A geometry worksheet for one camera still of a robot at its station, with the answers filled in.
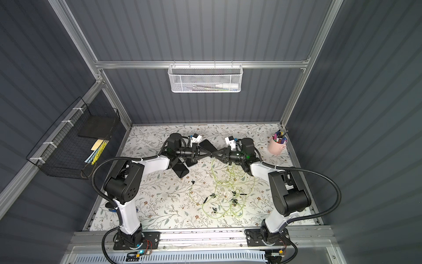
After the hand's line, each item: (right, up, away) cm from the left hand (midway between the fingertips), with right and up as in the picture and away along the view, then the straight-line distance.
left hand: (213, 157), depth 81 cm
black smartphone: (-20, -9, +16) cm, 27 cm away
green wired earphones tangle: (+10, -18, +10) cm, 23 cm away
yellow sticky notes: (-55, +6, -5) cm, 55 cm away
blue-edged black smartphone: (-5, +5, +31) cm, 32 cm away
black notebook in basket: (-59, +15, +1) cm, 61 cm away
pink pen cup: (+38, +7, +16) cm, 42 cm away
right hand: (+1, +1, +2) cm, 2 cm away
